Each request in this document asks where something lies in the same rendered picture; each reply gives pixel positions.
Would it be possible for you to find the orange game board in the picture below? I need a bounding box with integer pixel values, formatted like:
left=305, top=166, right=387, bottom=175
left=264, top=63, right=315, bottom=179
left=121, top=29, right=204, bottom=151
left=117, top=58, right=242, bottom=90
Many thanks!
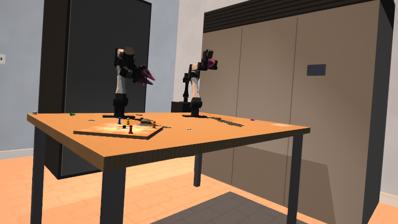
left=73, top=122, right=163, bottom=139

